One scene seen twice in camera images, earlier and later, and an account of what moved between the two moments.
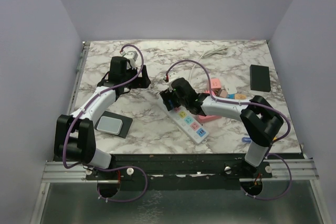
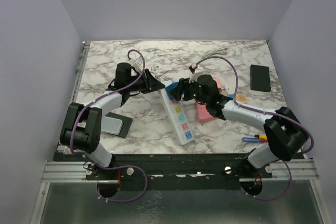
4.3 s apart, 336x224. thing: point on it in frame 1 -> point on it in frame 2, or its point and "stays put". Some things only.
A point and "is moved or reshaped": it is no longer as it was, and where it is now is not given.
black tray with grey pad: (114, 124) stays put
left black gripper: (140, 82) -> (150, 84)
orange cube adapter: (240, 96) stays put
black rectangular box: (260, 80) stays put
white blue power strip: (190, 125) is moved or reshaped
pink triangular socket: (203, 118) stays put
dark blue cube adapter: (171, 104) is moved or reshaped
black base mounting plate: (179, 171) stays put
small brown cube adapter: (223, 94) stays put
